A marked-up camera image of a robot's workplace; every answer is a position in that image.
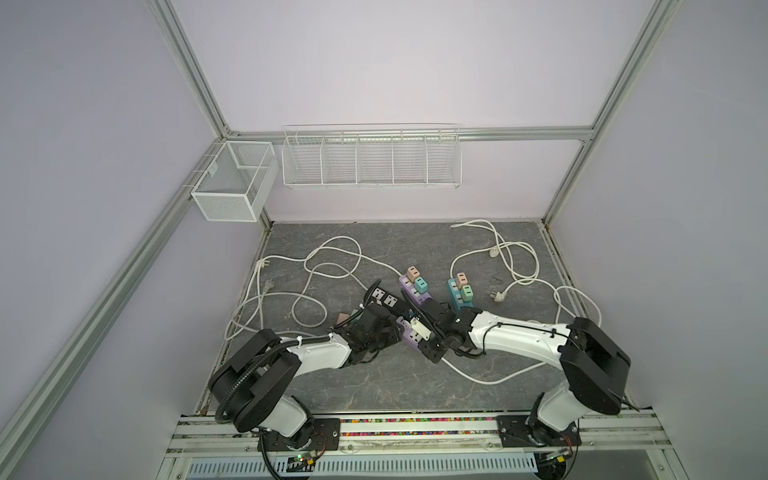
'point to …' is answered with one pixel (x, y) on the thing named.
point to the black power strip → (385, 298)
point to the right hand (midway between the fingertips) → (427, 346)
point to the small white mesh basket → (239, 178)
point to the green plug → (467, 293)
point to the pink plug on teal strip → (461, 280)
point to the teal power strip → (457, 296)
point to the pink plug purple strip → (412, 274)
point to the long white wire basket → (421, 156)
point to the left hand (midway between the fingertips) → (401, 335)
